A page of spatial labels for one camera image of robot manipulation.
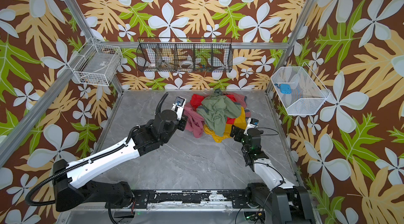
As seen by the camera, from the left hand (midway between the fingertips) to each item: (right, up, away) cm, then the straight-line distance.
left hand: (182, 108), depth 71 cm
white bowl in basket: (-1, +28, +28) cm, 39 cm away
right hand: (+29, -11, +16) cm, 35 cm away
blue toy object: (+56, +10, +15) cm, 59 cm away
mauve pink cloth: (+39, +5, +43) cm, 58 cm away
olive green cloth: (+17, -1, +17) cm, 24 cm away
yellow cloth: (+33, -9, +28) cm, 44 cm away
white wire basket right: (+63, +8, +7) cm, 63 cm away
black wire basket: (-2, +33, +26) cm, 42 cm away
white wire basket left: (-50, +24, +15) cm, 57 cm away
